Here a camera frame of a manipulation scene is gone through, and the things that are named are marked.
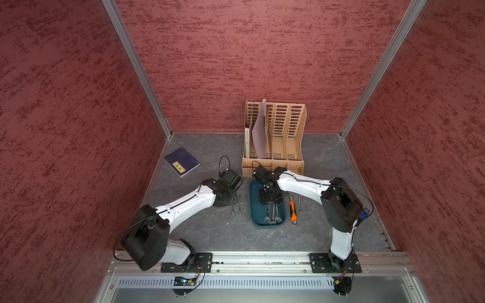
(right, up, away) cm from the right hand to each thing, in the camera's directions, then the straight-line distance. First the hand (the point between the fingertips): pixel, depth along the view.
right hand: (267, 206), depth 88 cm
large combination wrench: (0, -5, -2) cm, 5 cm away
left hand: (-18, +2, -3) cm, 19 cm away
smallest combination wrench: (+16, 0, +2) cm, 16 cm away
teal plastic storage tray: (-4, -2, -1) cm, 5 cm away
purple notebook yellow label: (-48, +20, +19) cm, 56 cm away
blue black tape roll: (+44, -2, -3) cm, 45 cm away
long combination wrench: (+5, -5, -3) cm, 7 cm away
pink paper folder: (-3, +35, +4) cm, 35 cm away
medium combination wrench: (+3, -6, -3) cm, 7 cm away
